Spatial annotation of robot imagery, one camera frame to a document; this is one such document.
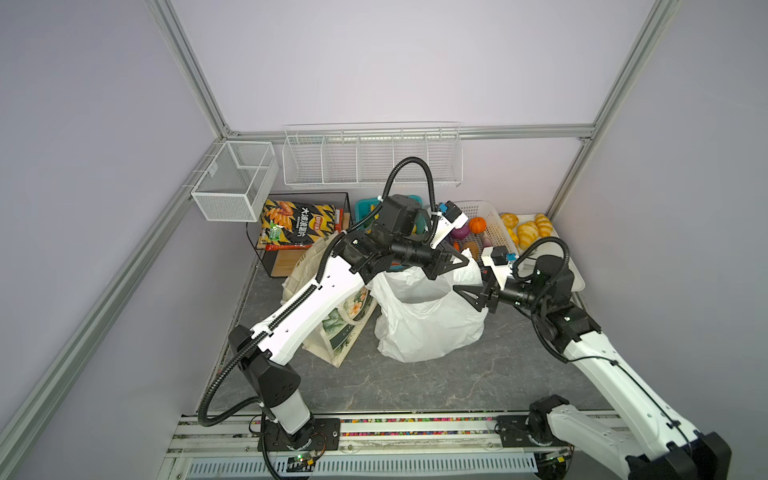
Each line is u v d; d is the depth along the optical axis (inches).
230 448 29.0
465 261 24.4
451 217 21.7
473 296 24.9
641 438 16.5
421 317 28.0
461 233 43.1
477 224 44.1
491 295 23.6
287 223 36.0
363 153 39.5
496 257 22.8
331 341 29.7
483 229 44.5
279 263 42.3
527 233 44.2
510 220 45.7
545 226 45.5
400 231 20.4
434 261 21.9
